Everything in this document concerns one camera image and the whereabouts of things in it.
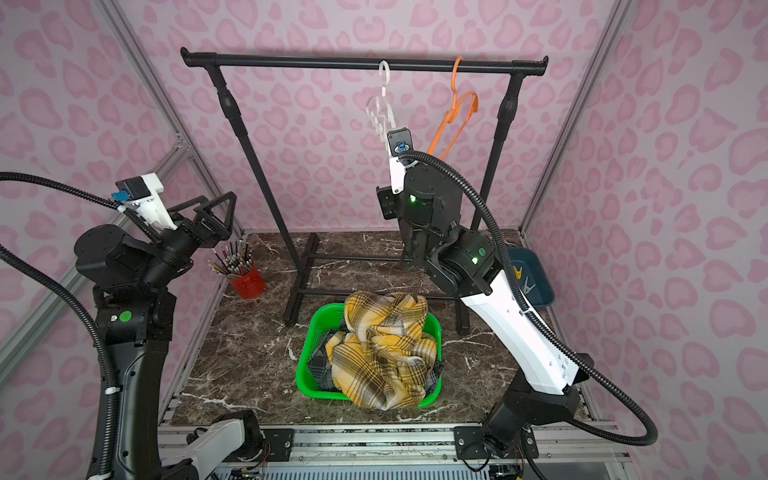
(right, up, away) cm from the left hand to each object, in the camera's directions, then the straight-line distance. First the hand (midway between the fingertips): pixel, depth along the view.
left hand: (221, 196), depth 55 cm
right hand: (+33, +5, -1) cm, 33 cm away
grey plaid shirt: (+13, -40, +23) cm, 48 cm away
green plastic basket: (+11, -28, +32) cm, 44 cm away
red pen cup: (-15, -13, +33) cm, 39 cm away
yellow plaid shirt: (+29, -36, +17) cm, 49 cm away
